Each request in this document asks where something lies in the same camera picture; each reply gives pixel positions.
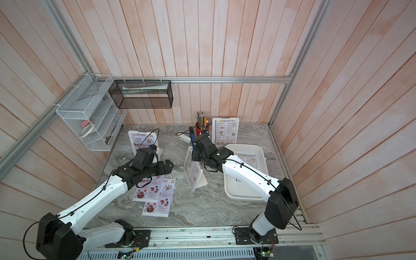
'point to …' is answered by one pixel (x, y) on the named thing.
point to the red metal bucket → (199, 129)
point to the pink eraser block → (85, 123)
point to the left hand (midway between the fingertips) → (166, 168)
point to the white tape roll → (87, 130)
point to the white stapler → (184, 138)
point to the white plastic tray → (256, 156)
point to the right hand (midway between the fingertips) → (195, 151)
